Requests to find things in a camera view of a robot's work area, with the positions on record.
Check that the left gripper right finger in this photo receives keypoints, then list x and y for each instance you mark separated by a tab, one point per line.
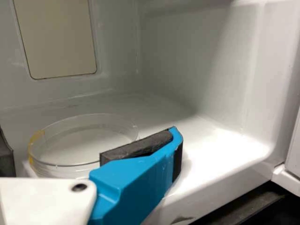
131	187

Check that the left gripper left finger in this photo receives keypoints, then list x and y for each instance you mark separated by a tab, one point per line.
5	159

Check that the petri dish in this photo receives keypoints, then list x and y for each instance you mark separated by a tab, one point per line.
70	150

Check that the incubator door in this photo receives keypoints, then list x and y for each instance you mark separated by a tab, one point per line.
293	159

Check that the black platform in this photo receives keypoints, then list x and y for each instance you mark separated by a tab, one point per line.
246	211

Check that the white incubator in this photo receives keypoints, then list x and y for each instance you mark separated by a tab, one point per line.
187	70

